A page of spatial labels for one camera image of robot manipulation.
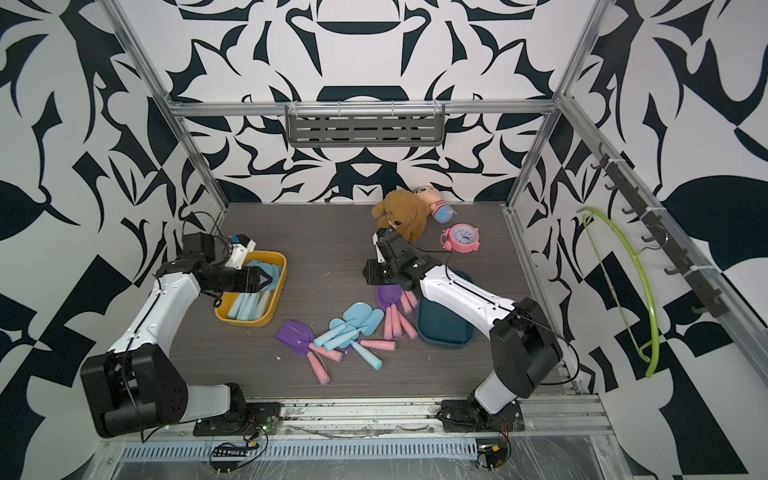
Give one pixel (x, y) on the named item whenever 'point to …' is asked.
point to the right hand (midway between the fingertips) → (366, 267)
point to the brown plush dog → (405, 211)
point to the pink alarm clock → (461, 238)
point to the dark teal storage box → (442, 326)
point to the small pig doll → (439, 209)
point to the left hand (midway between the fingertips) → (259, 275)
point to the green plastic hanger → (655, 355)
